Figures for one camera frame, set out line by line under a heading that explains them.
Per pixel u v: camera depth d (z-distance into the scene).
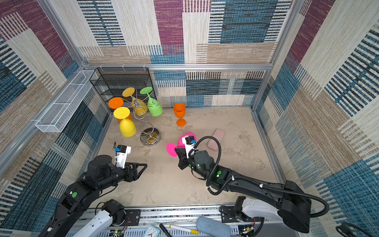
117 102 0.79
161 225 0.71
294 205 0.41
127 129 0.80
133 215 0.75
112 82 1.05
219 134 1.04
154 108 0.92
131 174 0.58
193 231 0.69
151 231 0.69
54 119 0.70
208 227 0.68
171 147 0.74
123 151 0.60
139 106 0.81
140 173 0.63
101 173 0.52
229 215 0.73
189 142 0.61
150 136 1.02
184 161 0.63
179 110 0.99
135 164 0.60
